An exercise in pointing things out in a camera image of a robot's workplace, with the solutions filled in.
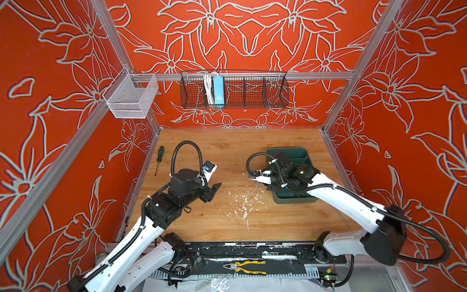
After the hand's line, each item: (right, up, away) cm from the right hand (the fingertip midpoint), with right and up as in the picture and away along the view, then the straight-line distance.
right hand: (262, 175), depth 79 cm
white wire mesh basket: (-67, +40, +14) cm, 80 cm away
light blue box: (-20, +42, +11) cm, 47 cm away
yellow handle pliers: (-12, -34, -9) cm, 37 cm away
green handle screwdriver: (-55, +8, +25) cm, 61 cm away
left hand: (-21, +1, -9) cm, 23 cm away
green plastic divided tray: (+24, +7, +24) cm, 35 cm away
